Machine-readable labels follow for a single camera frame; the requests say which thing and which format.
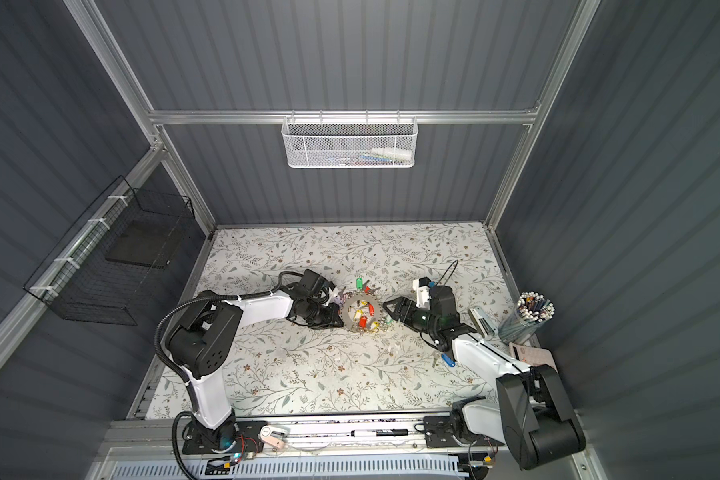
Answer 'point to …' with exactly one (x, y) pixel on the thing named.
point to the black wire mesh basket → (109, 268)
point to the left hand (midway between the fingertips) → (345, 324)
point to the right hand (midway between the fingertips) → (394, 311)
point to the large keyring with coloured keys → (362, 310)
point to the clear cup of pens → (532, 310)
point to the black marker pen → (380, 433)
